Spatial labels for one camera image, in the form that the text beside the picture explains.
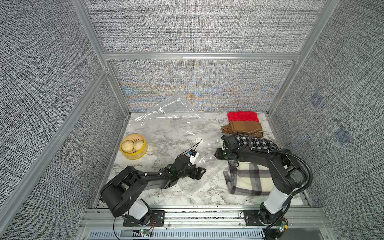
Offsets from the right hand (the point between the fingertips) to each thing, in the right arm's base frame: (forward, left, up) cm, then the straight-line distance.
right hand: (215, 150), depth 95 cm
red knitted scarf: (+31, -27, -2) cm, 41 cm away
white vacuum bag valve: (+10, +10, -2) cm, 15 cm away
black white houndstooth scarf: (+5, -19, +4) cm, 20 cm away
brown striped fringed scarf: (+15, -27, +3) cm, 31 cm away
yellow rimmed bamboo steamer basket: (-4, +51, +1) cm, 51 cm away
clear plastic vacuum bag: (+21, +27, -3) cm, 34 cm away
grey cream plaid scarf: (-19, -16, +2) cm, 25 cm away
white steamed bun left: (+1, +56, +4) cm, 56 cm away
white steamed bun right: (+3, +49, +3) cm, 49 cm away
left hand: (-13, +8, +3) cm, 16 cm away
